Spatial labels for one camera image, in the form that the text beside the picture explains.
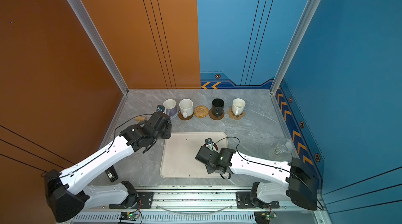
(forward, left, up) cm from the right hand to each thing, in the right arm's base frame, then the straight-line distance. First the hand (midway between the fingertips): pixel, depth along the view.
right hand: (212, 164), depth 78 cm
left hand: (+15, +22, +13) cm, 30 cm away
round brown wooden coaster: (+34, -1, -6) cm, 35 cm away
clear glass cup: (+11, -42, -6) cm, 44 cm away
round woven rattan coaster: (+38, +7, -6) cm, 39 cm away
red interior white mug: (+3, -1, +13) cm, 13 cm away
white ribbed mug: (+38, +17, -1) cm, 42 cm away
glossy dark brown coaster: (+32, +20, -3) cm, 38 cm away
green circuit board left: (-21, +38, -7) cm, 44 cm away
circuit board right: (-21, -23, -7) cm, 32 cm away
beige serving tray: (+6, +19, -9) cm, 22 cm away
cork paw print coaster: (+34, -15, -6) cm, 38 cm away
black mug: (+37, -4, +2) cm, 37 cm away
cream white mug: (+36, -17, +3) cm, 40 cm away
